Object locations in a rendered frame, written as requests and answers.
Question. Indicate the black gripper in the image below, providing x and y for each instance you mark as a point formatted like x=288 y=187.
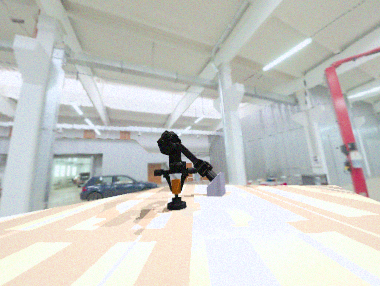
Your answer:
x=166 y=173

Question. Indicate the orange tapered knob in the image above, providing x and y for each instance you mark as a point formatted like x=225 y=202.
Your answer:
x=176 y=186

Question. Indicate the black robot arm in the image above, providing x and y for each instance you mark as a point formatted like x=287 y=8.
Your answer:
x=170 y=144

